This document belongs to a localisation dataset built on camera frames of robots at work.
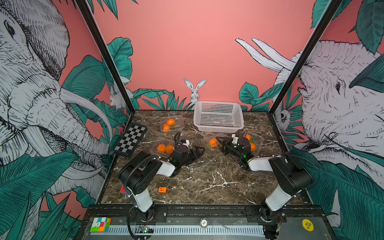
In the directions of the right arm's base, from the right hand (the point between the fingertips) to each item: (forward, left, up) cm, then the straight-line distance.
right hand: (215, 137), depth 88 cm
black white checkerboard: (+2, +57, -10) cm, 58 cm away
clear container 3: (+7, -31, -14) cm, 35 cm away
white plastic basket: (+30, -6, -15) cm, 34 cm away
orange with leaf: (+1, +1, -7) cm, 7 cm away
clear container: (+20, +24, -13) cm, 34 cm away
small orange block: (-27, +29, -12) cm, 41 cm away
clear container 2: (+5, +32, -13) cm, 35 cm away
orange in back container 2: (+14, +33, -9) cm, 37 cm away
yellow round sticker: (-42, -44, -15) cm, 62 cm away
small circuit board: (-44, +35, -13) cm, 58 cm away
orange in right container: (+8, -24, -10) cm, 28 cm away
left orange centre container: (-3, +33, -9) cm, 34 cm away
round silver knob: (-42, +7, -7) cm, 43 cm away
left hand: (-5, +7, -7) cm, 11 cm away
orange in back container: (+20, +30, -9) cm, 37 cm away
